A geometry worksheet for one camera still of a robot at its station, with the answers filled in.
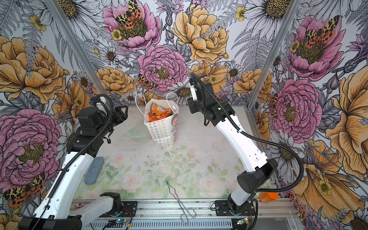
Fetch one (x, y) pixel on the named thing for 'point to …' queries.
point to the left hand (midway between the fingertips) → (124, 113)
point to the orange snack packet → (159, 110)
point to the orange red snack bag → (153, 117)
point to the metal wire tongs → (185, 210)
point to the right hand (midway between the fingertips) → (194, 103)
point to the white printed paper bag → (163, 131)
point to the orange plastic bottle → (266, 197)
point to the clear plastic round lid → (138, 133)
